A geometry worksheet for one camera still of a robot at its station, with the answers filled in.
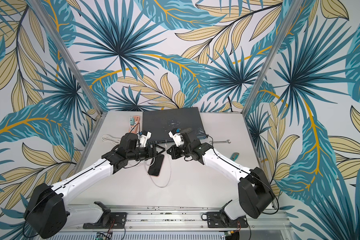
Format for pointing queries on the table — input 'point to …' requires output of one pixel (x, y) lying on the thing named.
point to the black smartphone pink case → (155, 169)
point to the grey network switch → (160, 123)
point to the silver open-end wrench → (227, 141)
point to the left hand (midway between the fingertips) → (161, 153)
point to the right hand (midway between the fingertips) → (158, 159)
